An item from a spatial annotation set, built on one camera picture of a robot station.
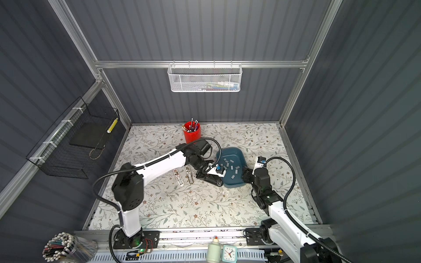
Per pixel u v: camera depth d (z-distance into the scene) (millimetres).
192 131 955
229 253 684
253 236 738
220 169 684
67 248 575
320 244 411
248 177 754
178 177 912
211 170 693
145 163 527
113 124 826
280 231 595
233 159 1001
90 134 751
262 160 735
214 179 757
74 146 722
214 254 637
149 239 726
